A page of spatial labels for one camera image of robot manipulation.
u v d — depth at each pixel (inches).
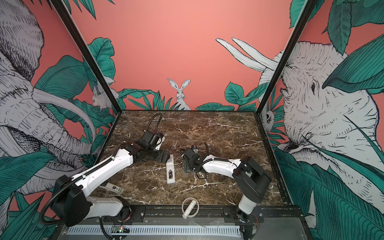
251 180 17.8
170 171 34.6
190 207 29.2
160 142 27.1
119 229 27.5
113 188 30.8
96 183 17.9
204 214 29.9
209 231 27.6
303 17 28.2
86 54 33.7
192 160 26.6
